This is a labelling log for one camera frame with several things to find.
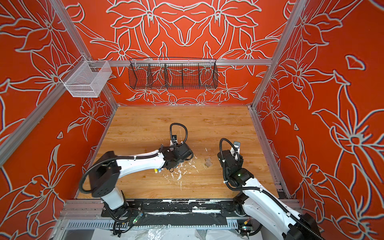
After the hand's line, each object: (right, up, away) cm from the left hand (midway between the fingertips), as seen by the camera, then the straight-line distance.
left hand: (179, 152), depth 86 cm
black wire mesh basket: (-7, +51, +14) cm, 54 cm away
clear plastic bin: (-59, +46, +6) cm, 75 cm away
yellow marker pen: (-13, -10, -1) cm, 17 cm away
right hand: (+29, +1, -4) cm, 30 cm away
